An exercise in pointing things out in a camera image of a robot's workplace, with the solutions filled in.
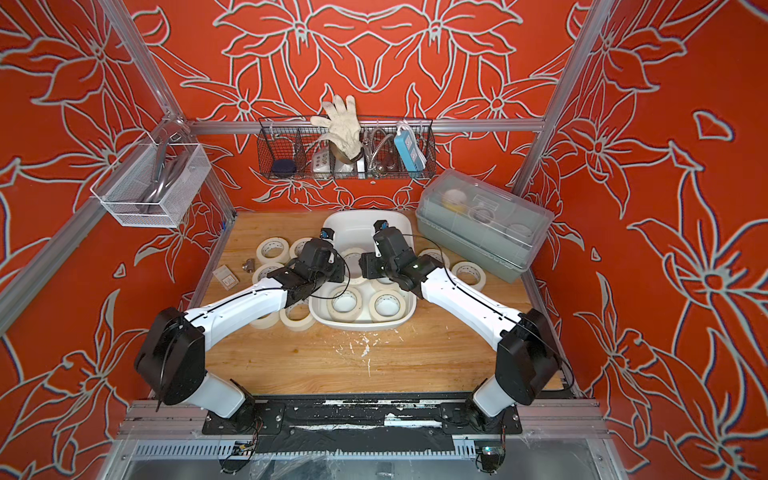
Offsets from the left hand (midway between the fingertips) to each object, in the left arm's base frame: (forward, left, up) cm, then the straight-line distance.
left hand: (343, 258), depth 87 cm
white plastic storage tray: (+19, 0, -7) cm, 20 cm away
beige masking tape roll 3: (+2, +29, -12) cm, 32 cm away
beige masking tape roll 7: (-13, -12, -12) cm, 21 cm away
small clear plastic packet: (0, +42, -14) cm, 44 cm away
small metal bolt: (+5, +36, -14) cm, 39 cm away
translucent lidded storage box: (+11, -42, +5) cm, 44 cm away
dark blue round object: (+30, +24, +11) cm, 40 cm away
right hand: (-4, -6, +5) cm, 9 cm away
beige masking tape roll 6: (-13, -1, -12) cm, 18 cm away
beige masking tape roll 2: (+14, +20, -12) cm, 27 cm away
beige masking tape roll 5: (-7, -4, +5) cm, 10 cm away
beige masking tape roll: (+7, +25, -13) cm, 29 cm away
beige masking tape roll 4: (-16, +13, -13) cm, 24 cm away
